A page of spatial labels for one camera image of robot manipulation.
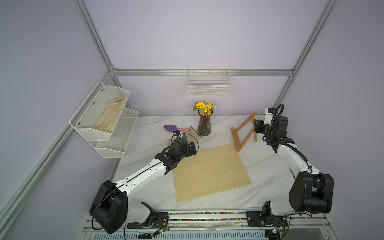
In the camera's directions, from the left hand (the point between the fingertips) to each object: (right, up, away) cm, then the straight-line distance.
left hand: (188, 148), depth 85 cm
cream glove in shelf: (-43, +19, -4) cm, 47 cm away
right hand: (+41, +14, +3) cm, 43 cm away
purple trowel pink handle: (-13, +12, +27) cm, 32 cm away
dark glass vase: (+11, +12, +18) cm, 24 cm away
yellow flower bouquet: (+10, +24, +6) cm, 26 cm away
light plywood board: (+13, -15, +6) cm, 21 cm away
